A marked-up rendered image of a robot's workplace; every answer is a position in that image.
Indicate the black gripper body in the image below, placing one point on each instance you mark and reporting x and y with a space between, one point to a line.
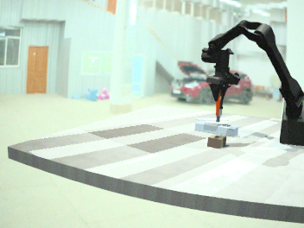
218 78

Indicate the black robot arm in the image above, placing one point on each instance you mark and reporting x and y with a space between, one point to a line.
264 37

